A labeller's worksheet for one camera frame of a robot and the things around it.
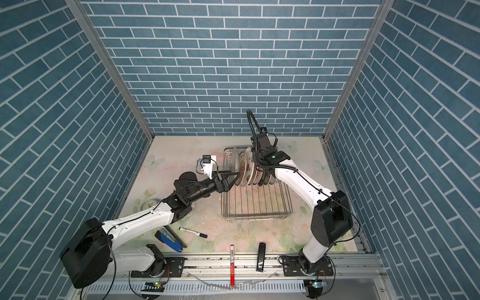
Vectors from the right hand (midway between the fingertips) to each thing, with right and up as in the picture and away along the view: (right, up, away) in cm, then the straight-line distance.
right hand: (261, 147), depth 86 cm
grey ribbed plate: (-12, -8, -3) cm, 15 cm away
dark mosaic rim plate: (+2, -15, -1) cm, 15 cm away
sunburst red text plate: (-9, -10, +2) cm, 13 cm away
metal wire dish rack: (+5, -27, +5) cm, 28 cm away
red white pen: (-12, -48, -12) cm, 51 cm away
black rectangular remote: (-1, -45, -13) cm, 47 cm away
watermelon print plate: (-5, -9, +5) cm, 12 cm away
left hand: (-11, -12, -14) cm, 21 cm away
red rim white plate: (-1, -14, +1) cm, 14 cm away
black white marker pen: (-32, -38, -3) cm, 50 cm away
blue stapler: (-43, -40, -4) cm, 58 cm away
